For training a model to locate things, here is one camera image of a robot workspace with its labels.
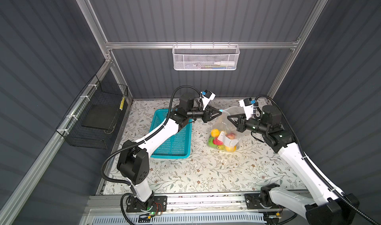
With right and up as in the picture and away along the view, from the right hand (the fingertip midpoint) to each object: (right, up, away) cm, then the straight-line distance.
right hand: (230, 118), depth 70 cm
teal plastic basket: (-28, -19, +23) cm, 41 cm away
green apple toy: (-7, -16, +19) cm, 26 cm away
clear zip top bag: (-1, -9, +8) cm, 13 cm away
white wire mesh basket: (-8, +50, +53) cm, 73 cm away
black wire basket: (-70, +14, +8) cm, 72 cm away
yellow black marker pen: (-58, +7, +12) cm, 60 cm away
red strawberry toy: (-4, -14, +14) cm, 21 cm away
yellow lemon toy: (-5, -9, +17) cm, 20 cm away
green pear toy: (-1, -17, +15) cm, 23 cm away
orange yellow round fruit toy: (+4, -19, +14) cm, 24 cm away
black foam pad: (-67, +1, +7) cm, 67 cm away
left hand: (-4, +3, +4) cm, 6 cm away
